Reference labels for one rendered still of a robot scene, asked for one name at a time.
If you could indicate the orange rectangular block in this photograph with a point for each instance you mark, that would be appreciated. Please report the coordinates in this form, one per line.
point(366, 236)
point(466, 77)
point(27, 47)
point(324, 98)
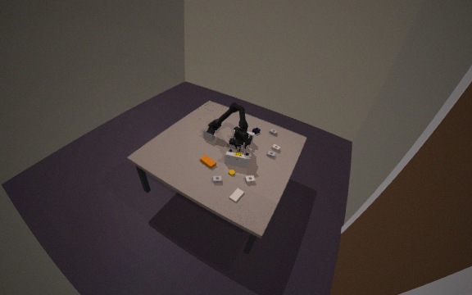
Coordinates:
point(208, 161)

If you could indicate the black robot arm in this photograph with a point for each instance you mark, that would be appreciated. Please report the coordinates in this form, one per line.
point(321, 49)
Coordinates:
point(240, 132)

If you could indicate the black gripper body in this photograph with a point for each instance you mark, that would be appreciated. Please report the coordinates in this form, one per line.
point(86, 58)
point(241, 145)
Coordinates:
point(248, 141)

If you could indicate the white square block with rectangular hole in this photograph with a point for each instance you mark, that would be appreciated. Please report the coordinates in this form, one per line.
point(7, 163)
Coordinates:
point(250, 179)

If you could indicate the white flat rectangular plate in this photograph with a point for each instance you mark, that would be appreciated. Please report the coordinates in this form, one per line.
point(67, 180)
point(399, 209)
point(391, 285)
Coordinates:
point(236, 194)

